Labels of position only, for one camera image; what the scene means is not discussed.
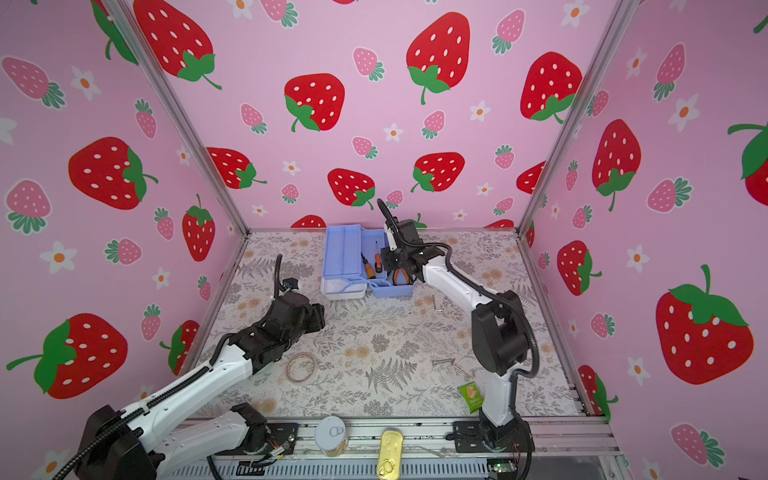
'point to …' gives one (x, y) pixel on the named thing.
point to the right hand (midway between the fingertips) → (386, 252)
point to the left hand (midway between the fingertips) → (317, 308)
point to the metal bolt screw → (443, 360)
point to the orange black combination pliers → (395, 276)
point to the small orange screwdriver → (378, 260)
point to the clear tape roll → (300, 367)
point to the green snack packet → (472, 395)
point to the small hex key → (439, 310)
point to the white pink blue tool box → (353, 264)
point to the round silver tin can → (330, 436)
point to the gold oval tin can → (390, 455)
